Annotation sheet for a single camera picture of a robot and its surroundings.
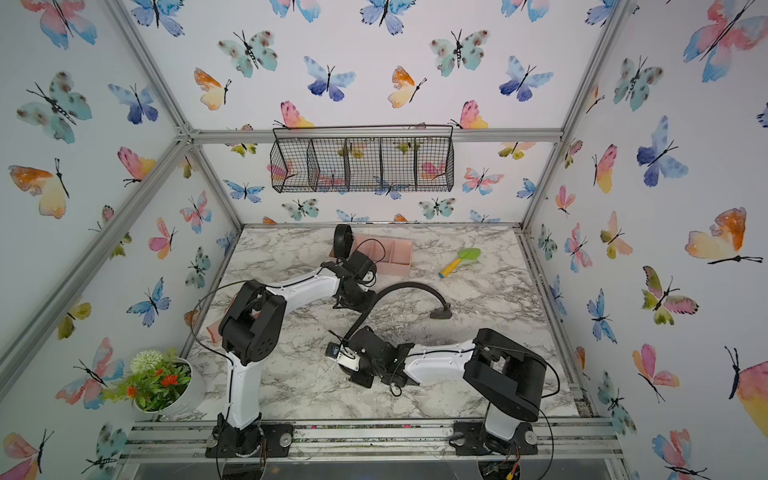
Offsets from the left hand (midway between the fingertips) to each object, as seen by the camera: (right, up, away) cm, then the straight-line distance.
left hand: (375, 305), depth 97 cm
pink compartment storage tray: (+5, +16, +18) cm, 24 cm away
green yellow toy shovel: (+32, +16, +14) cm, 39 cm away
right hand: (-6, -13, -14) cm, 20 cm away
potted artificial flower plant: (-46, -13, -29) cm, 56 cm away
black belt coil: (+22, -2, -1) cm, 22 cm away
